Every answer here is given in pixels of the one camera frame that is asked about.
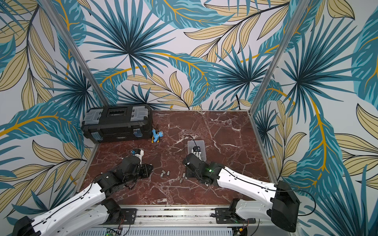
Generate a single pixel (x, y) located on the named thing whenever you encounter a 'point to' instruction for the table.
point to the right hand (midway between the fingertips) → (188, 168)
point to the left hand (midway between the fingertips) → (152, 169)
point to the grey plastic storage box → (201, 143)
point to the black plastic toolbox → (118, 123)
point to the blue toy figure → (156, 137)
